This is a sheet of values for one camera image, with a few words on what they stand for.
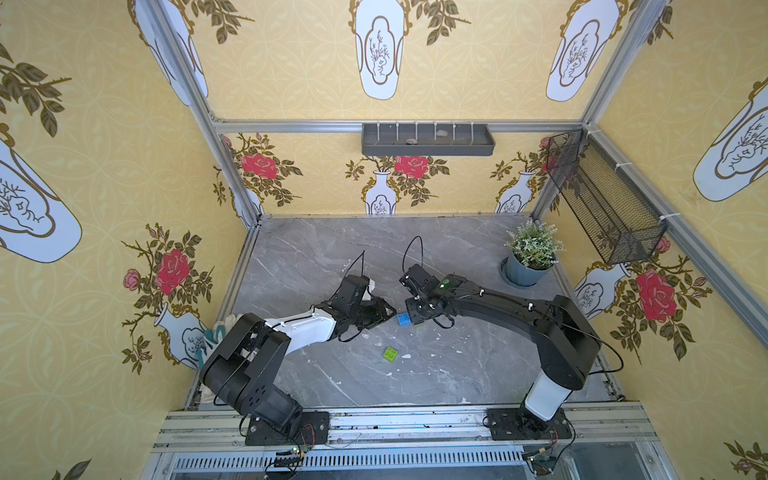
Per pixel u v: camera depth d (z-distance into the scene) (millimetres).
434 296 639
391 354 846
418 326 909
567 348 460
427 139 926
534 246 878
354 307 749
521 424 663
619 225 830
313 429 724
